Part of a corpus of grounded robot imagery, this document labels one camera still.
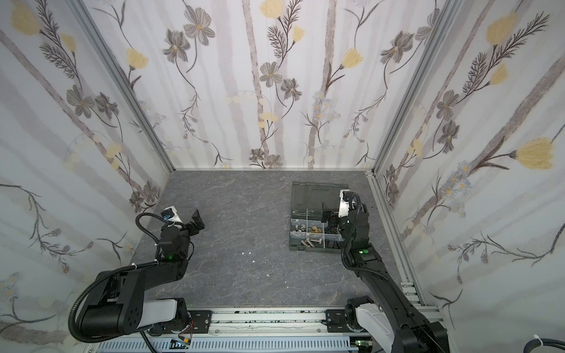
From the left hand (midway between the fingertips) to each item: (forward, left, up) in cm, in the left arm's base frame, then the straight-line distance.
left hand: (187, 212), depth 87 cm
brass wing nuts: (-3, -53, -12) cm, 54 cm away
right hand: (-3, -60, +10) cm, 61 cm away
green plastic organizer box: (-5, -49, -11) cm, 51 cm away
